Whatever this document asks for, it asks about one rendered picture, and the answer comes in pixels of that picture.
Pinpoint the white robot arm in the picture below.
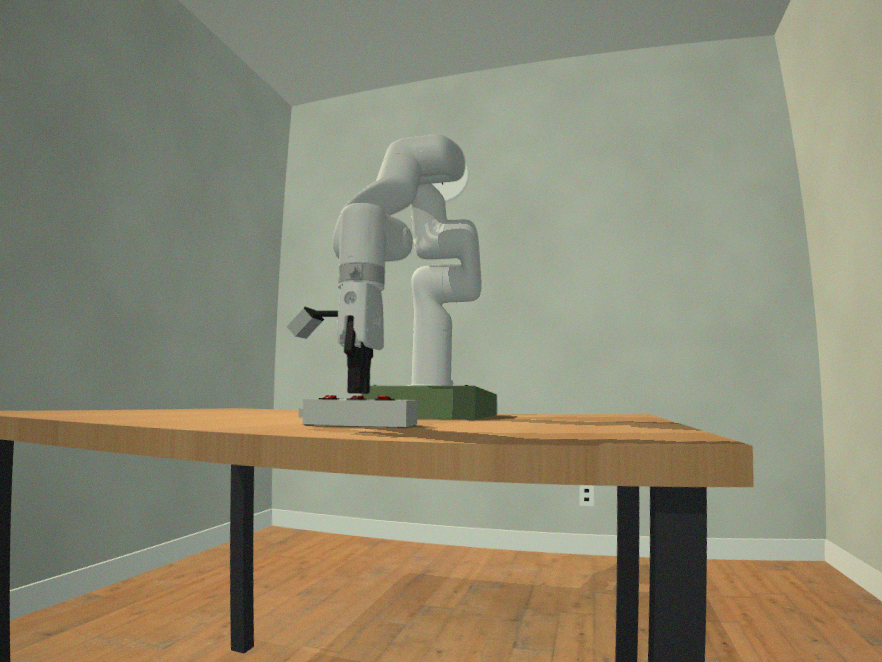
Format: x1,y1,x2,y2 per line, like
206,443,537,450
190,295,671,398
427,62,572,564
333,135,481,386

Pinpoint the grey power strip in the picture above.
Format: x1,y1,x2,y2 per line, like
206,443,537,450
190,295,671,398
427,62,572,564
298,395,418,428

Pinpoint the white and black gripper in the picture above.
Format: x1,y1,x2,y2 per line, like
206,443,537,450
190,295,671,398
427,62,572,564
337,280,384,394

